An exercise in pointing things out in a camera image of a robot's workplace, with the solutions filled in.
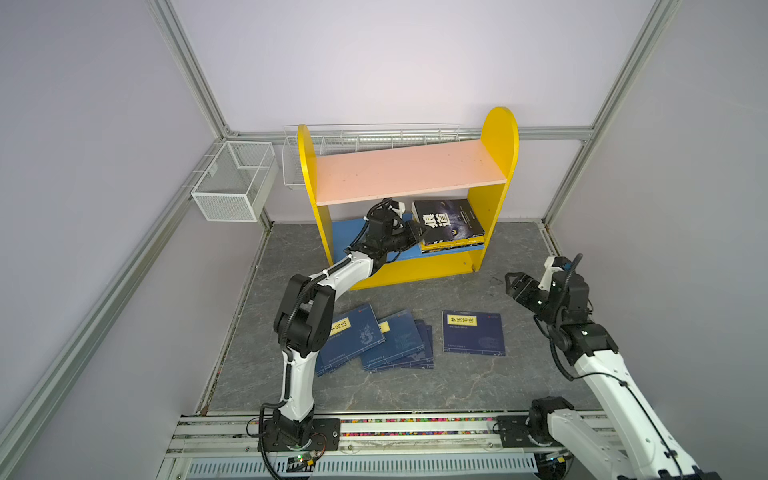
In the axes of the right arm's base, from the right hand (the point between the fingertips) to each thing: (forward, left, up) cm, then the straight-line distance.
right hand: (517, 281), depth 78 cm
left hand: (+17, +20, +1) cm, 27 cm away
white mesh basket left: (+37, +85, +5) cm, 93 cm away
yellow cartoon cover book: (+17, +15, -4) cm, 23 cm away
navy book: (-8, +30, -18) cm, 36 cm away
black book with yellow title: (+17, +15, -6) cm, 23 cm away
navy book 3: (-5, +8, -21) cm, 23 cm away
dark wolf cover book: (+24, +15, -1) cm, 28 cm away
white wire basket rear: (+43, +49, +16) cm, 67 cm away
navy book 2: (-14, +25, -20) cm, 35 cm away
